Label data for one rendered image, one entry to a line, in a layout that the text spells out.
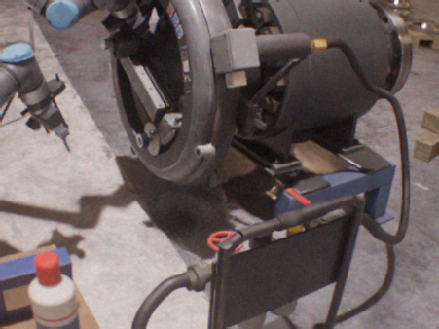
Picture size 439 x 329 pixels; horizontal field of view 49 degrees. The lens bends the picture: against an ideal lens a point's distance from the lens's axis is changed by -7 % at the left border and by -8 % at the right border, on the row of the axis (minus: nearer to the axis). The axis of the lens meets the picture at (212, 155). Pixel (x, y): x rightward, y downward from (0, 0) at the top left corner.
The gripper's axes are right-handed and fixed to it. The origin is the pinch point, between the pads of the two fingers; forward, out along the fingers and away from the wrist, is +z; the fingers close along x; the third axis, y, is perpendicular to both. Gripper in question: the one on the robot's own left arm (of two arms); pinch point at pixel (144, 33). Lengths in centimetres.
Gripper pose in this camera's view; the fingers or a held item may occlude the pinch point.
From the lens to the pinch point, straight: 182.7
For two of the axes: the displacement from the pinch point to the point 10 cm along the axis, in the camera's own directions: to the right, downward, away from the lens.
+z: 2.7, 3.0, 9.1
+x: -6.0, -6.9, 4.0
